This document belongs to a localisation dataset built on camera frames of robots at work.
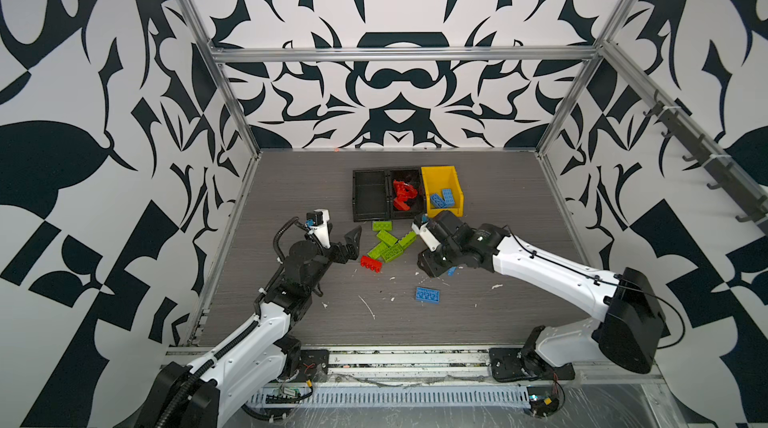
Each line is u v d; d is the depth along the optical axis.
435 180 1.08
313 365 0.73
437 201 1.03
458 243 0.61
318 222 0.69
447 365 0.76
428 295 0.85
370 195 1.07
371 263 0.89
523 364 0.67
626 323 0.40
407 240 0.93
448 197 1.05
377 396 0.71
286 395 0.73
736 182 0.55
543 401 0.71
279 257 0.60
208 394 0.40
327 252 0.72
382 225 0.99
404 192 1.05
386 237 0.96
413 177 1.11
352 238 0.73
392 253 0.92
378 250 0.94
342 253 0.72
